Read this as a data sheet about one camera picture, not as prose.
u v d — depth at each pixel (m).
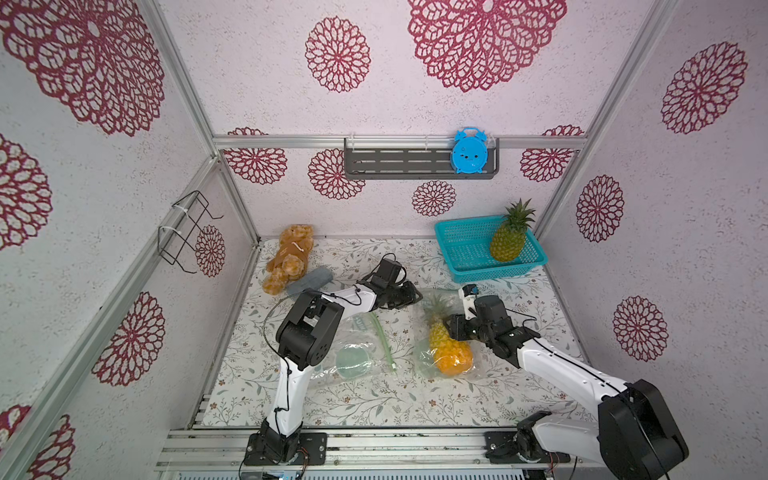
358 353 0.89
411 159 0.93
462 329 0.77
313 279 1.05
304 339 0.55
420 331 0.95
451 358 0.78
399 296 0.86
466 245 1.20
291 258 0.93
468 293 0.78
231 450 0.74
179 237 0.75
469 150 0.89
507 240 1.05
